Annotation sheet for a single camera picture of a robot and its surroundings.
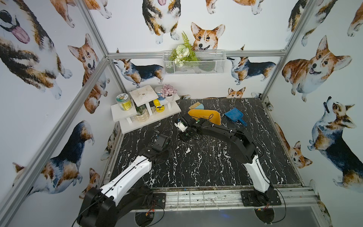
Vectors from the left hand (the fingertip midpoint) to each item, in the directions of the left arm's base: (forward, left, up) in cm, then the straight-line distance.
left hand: (171, 148), depth 84 cm
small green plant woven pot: (+28, +23, -2) cm, 37 cm away
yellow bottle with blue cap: (+34, +12, -1) cm, 36 cm away
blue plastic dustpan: (+32, -48, -10) cm, 59 cm away
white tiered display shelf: (+33, +18, +13) cm, 40 cm away
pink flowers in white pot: (+33, +3, +16) cm, 36 cm away
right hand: (+13, -8, -2) cm, 16 cm away
